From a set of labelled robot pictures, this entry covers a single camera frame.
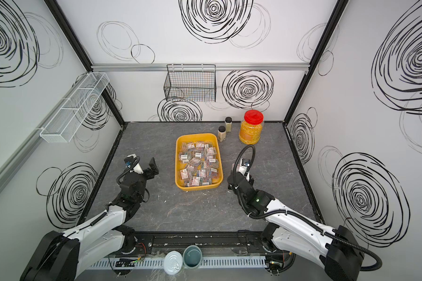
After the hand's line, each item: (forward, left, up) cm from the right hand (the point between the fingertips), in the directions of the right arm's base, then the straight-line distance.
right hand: (235, 174), depth 80 cm
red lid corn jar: (+31, -11, -3) cm, 33 cm away
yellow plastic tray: (+13, +20, -10) cm, 25 cm away
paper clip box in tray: (+25, +19, -11) cm, 34 cm away
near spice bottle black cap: (+33, +6, -5) cm, 34 cm away
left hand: (+5, +43, +2) cm, 44 cm away
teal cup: (-31, +18, -13) cm, 38 cm away
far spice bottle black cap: (+39, +2, -7) cm, 40 cm away
